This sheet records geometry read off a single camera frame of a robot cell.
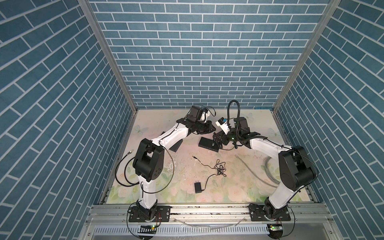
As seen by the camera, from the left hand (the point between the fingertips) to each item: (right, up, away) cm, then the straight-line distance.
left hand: (215, 129), depth 87 cm
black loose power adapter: (-10, -32, -6) cm, 35 cm away
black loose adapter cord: (+3, -23, +2) cm, 24 cm away
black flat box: (-26, -12, +8) cm, 29 cm away
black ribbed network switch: (-5, -10, +13) cm, 17 cm away
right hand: (-1, -3, +2) cm, 4 cm away
